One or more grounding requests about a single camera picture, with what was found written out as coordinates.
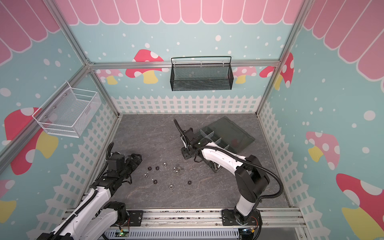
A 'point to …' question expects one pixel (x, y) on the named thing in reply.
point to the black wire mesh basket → (201, 73)
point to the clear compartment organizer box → (226, 133)
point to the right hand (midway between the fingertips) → (186, 151)
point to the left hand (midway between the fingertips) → (138, 162)
